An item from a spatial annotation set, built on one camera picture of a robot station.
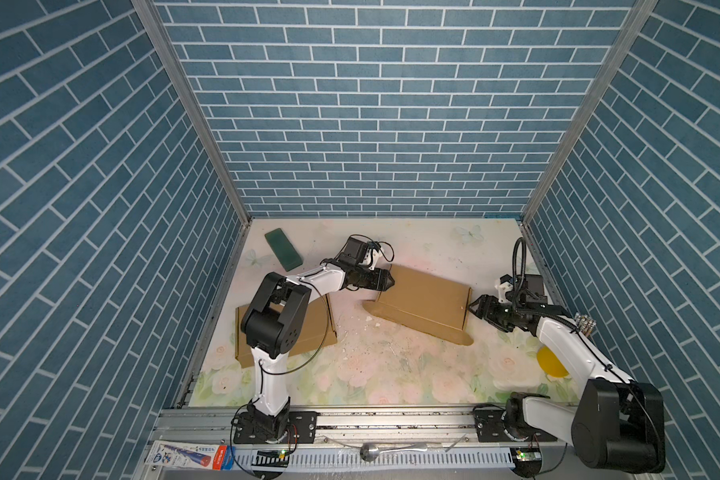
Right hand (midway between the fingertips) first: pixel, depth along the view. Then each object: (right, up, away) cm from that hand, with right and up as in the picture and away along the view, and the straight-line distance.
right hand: (475, 307), depth 87 cm
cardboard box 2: (-11, -1, +5) cm, 12 cm away
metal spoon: (-31, -30, -18) cm, 47 cm away
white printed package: (-73, -31, -17) cm, 81 cm away
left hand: (-26, +7, +9) cm, 28 cm away
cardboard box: (-46, -8, 0) cm, 47 cm away
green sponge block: (-64, +17, +24) cm, 71 cm away
